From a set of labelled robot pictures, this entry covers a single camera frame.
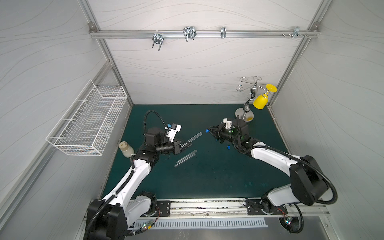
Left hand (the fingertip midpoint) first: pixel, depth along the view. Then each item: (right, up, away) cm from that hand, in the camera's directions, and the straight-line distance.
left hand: (188, 145), depth 73 cm
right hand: (+9, +9, +7) cm, 14 cm away
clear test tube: (+3, +4, +1) cm, 5 cm away
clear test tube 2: (+1, -8, +21) cm, 22 cm away
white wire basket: (-47, +11, -3) cm, 48 cm away
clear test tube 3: (-3, -12, +18) cm, 22 cm away
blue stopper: (+10, +7, +7) cm, 14 cm away
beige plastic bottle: (-37, -6, +13) cm, 39 cm away
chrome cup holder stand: (+40, +17, +39) cm, 58 cm away
